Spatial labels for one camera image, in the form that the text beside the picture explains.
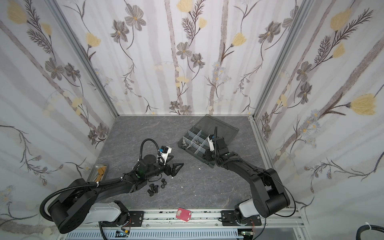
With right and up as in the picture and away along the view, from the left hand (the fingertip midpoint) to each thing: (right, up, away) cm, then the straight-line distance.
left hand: (179, 159), depth 82 cm
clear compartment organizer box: (+9, +8, +20) cm, 24 cm away
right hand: (+17, +4, +8) cm, 20 cm away
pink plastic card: (+3, -27, -7) cm, 28 cm away
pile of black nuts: (-10, -13, +4) cm, 17 cm away
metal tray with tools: (-51, -10, +8) cm, 52 cm away
